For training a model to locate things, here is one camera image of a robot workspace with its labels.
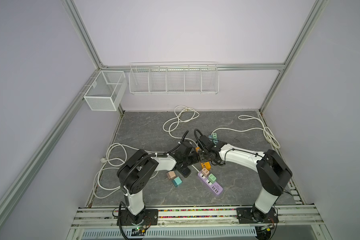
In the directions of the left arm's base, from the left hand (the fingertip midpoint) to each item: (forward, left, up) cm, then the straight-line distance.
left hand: (201, 160), depth 91 cm
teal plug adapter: (-12, +15, 0) cm, 19 cm away
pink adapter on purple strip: (-9, -1, +4) cm, 10 cm away
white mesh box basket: (+45, +60, +21) cm, 78 cm away
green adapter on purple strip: (-13, -4, +5) cm, 14 cm away
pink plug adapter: (-7, +19, -1) cm, 20 cm away
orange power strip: (-5, 0, +9) cm, 10 cm away
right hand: (+2, -2, +1) cm, 3 cm away
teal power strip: (+16, -9, +1) cm, 19 cm away
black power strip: (-7, +10, 0) cm, 12 cm away
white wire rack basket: (+48, +14, +27) cm, 57 cm away
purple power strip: (-16, -5, 0) cm, 17 cm away
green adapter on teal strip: (+15, -10, +5) cm, 19 cm away
